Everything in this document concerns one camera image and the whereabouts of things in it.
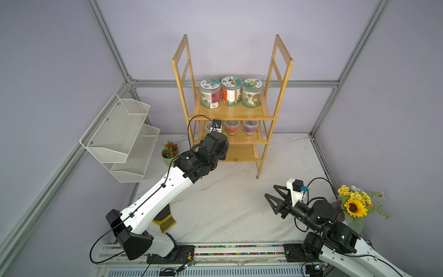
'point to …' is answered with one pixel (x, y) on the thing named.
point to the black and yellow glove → (164, 219)
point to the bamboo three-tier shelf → (242, 148)
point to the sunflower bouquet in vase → (356, 204)
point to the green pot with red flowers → (170, 151)
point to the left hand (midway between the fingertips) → (214, 144)
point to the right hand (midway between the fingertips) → (270, 193)
